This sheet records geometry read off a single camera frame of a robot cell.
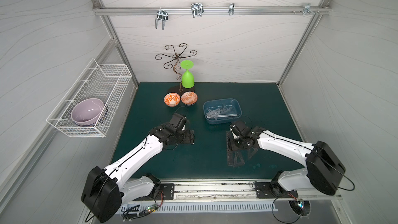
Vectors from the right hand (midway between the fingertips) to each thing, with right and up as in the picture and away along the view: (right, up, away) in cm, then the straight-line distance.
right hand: (232, 143), depth 86 cm
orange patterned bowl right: (-27, +26, +25) cm, 45 cm away
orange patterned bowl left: (-39, +25, +23) cm, 51 cm away
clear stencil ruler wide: (-3, +18, +19) cm, 26 cm away
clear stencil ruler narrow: (-1, -5, 0) cm, 6 cm away
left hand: (-23, +5, -6) cm, 24 cm away
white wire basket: (-66, +34, -7) cm, 75 cm away
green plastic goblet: (-26, +36, +6) cm, 45 cm away
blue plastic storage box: (-11, +22, +18) cm, 31 cm away
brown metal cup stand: (-33, +51, +7) cm, 61 cm away
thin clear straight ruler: (+3, +14, +16) cm, 22 cm away
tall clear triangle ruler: (+3, -9, -2) cm, 10 cm away
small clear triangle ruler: (+11, -5, 0) cm, 12 cm away
